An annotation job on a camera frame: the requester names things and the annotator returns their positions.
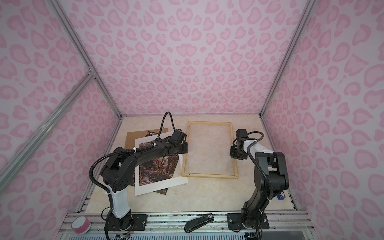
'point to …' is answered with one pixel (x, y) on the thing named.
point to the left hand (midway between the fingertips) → (188, 145)
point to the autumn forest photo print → (155, 170)
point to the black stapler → (197, 222)
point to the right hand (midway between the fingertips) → (235, 154)
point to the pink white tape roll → (80, 225)
